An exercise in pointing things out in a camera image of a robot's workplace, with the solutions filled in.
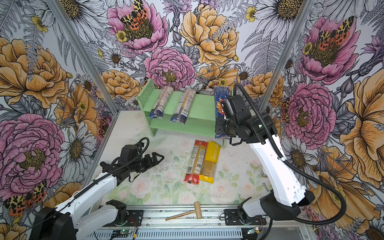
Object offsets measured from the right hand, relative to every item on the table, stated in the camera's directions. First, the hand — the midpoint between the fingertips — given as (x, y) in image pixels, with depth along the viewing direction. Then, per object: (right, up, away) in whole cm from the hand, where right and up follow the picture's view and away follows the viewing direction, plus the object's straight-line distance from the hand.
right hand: (221, 130), depth 64 cm
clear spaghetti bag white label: (-17, +12, +17) cm, 27 cm away
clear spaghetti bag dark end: (-29, +17, +22) cm, 40 cm away
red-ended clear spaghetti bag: (-11, -20, +27) cm, 35 cm away
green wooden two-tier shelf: (-8, +5, +17) cm, 19 cm away
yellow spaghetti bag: (0, -15, +31) cm, 34 cm away
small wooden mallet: (-10, -40, +11) cm, 43 cm away
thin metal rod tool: (+27, -31, +21) cm, 46 cm away
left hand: (-31, -19, +19) cm, 41 cm away
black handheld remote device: (-63, -22, +24) cm, 71 cm away
